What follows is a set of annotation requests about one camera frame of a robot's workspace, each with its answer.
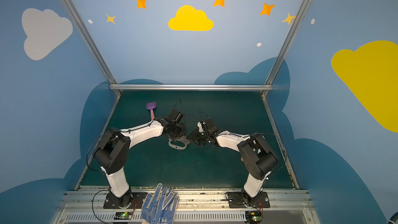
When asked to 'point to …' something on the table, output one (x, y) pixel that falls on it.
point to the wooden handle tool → (241, 159)
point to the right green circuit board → (253, 216)
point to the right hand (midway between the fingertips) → (188, 137)
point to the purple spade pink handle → (151, 106)
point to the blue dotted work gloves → (160, 208)
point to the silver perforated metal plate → (180, 143)
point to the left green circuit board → (123, 215)
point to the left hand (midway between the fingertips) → (189, 134)
